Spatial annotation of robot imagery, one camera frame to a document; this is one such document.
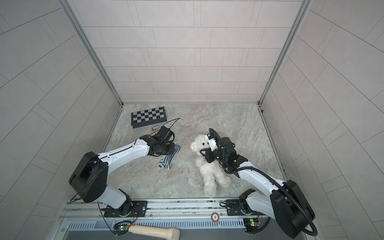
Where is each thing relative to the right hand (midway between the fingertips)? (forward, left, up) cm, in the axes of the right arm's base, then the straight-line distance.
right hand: (201, 152), depth 81 cm
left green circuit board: (-31, +37, -8) cm, 49 cm away
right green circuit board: (-32, -21, -11) cm, 40 cm away
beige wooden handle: (-34, +14, -5) cm, 37 cm away
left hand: (+5, +14, -4) cm, 15 cm away
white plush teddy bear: (-12, -4, -1) cm, 13 cm away
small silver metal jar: (+23, +29, -6) cm, 37 cm away
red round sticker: (-29, -5, -10) cm, 31 cm away
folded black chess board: (+31, +35, -4) cm, 47 cm away
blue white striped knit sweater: (-1, +20, -6) cm, 21 cm away
